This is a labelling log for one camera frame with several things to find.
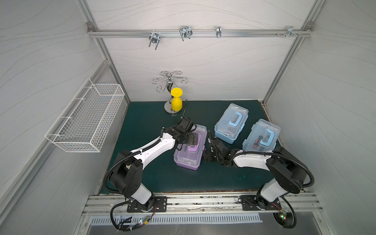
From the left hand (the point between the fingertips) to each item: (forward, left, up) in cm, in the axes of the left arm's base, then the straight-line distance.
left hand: (189, 138), depth 86 cm
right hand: (-4, -12, -10) cm, 16 cm away
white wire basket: (-4, +50, +20) cm, 54 cm away
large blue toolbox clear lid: (+3, -45, -1) cm, 45 cm away
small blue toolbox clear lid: (+13, -28, 0) cm, 31 cm away
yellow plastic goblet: (+23, +9, +7) cm, 26 cm away
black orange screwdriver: (-1, -40, -1) cm, 40 cm away
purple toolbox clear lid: (-9, -2, -2) cm, 10 cm away
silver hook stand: (+33, +12, +21) cm, 41 cm away
